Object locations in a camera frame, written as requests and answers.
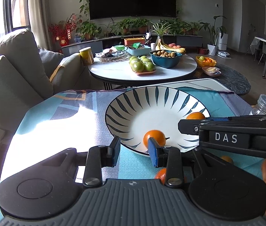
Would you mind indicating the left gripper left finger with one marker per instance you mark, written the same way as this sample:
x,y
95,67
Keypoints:
x,y
98,157

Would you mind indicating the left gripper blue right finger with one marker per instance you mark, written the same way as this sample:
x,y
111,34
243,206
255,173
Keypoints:
x,y
169,158

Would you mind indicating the large orange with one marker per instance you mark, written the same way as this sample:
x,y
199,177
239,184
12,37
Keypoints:
x,y
161,175

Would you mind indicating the small orange mandarin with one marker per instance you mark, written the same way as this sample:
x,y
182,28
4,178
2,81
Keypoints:
x,y
158,135

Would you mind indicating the brown kiwi fruit front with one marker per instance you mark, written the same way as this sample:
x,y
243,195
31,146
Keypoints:
x,y
228,159

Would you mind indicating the clear jar with nuts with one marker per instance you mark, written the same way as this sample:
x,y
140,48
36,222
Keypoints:
x,y
260,107

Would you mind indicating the striped white ceramic plate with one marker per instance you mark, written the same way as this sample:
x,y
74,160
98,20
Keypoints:
x,y
137,111

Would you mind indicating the dark round stone table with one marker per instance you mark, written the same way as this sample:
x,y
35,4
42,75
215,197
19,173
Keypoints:
x,y
230,78

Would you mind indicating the teal patterned tablecloth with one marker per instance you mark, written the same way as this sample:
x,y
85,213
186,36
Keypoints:
x,y
83,120

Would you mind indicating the pink snack dish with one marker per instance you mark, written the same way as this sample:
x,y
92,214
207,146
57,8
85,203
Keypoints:
x,y
212,71

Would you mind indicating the white round coffee table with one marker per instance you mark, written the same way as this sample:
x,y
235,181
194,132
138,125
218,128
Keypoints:
x,y
121,73

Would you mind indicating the yellow fruit basket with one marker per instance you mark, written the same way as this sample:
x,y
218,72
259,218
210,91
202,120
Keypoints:
x,y
203,61

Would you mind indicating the green apples on tray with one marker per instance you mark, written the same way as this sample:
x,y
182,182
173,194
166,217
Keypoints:
x,y
141,65

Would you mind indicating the blue bowl of kiwis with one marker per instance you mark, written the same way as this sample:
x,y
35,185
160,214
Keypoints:
x,y
165,58

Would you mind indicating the white air purifier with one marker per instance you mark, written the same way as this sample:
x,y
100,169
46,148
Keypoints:
x,y
222,41

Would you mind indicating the glass dish with snacks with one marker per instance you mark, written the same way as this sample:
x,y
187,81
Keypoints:
x,y
110,56

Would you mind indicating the tall plant in white pot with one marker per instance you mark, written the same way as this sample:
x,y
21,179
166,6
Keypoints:
x,y
213,34

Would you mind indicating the yellow tin can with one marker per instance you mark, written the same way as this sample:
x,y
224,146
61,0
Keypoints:
x,y
86,56

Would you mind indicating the grey cushion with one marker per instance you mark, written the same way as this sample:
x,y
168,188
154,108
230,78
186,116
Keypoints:
x,y
50,60

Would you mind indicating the light blue rectangular dish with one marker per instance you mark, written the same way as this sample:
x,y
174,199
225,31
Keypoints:
x,y
141,51

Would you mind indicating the banana bunch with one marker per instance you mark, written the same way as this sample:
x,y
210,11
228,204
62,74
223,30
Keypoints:
x,y
160,45

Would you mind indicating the beige sofa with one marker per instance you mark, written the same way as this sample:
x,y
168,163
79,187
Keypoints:
x,y
23,81

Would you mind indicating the grey tv cabinet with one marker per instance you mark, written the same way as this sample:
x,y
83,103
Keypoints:
x,y
97,45

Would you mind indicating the orange box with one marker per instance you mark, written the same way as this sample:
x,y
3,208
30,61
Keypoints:
x,y
131,41

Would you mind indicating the spider plant in vase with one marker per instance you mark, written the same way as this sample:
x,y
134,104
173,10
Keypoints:
x,y
160,29

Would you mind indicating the red flower decoration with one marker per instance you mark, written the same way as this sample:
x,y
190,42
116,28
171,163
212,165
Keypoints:
x,y
62,30

